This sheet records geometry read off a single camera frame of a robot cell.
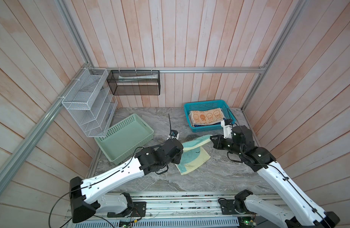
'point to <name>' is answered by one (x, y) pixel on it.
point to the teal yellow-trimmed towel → (193, 156)
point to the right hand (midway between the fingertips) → (210, 137)
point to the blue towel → (199, 125)
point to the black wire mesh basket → (134, 82)
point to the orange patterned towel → (206, 116)
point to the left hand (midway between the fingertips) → (176, 154)
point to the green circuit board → (247, 222)
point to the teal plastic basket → (208, 104)
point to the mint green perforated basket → (122, 141)
